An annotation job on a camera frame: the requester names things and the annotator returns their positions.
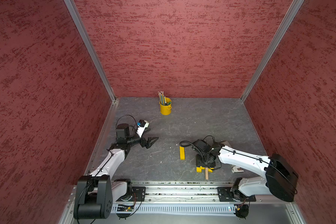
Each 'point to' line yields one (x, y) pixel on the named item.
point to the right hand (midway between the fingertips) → (201, 167)
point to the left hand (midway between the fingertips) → (153, 135)
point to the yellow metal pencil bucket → (165, 109)
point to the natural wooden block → (206, 174)
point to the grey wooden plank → (226, 143)
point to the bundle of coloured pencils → (162, 100)
